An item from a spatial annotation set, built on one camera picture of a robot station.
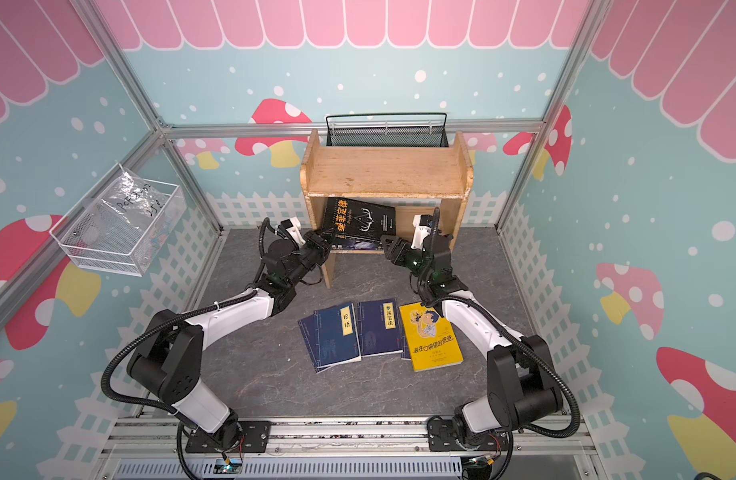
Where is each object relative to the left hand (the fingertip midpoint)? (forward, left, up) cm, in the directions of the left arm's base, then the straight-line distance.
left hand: (341, 230), depth 81 cm
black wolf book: (-1, -4, -4) cm, 6 cm away
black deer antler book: (+5, -5, -1) cm, 8 cm away
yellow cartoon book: (-20, -26, -26) cm, 42 cm away
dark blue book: (-19, +4, -27) cm, 33 cm away
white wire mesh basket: (-6, +52, +6) cm, 53 cm away
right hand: (-1, -12, -2) cm, 12 cm away
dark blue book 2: (-15, -11, -28) cm, 33 cm away
